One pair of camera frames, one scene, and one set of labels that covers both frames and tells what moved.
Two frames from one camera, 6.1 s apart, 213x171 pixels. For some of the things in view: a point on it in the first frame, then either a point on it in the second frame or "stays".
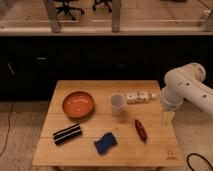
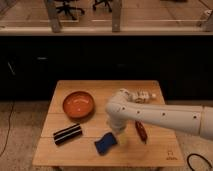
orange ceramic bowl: x=78 y=104 stays
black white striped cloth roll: x=67 y=133 stays
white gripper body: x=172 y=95 -> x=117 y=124
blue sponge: x=105 y=143 stays
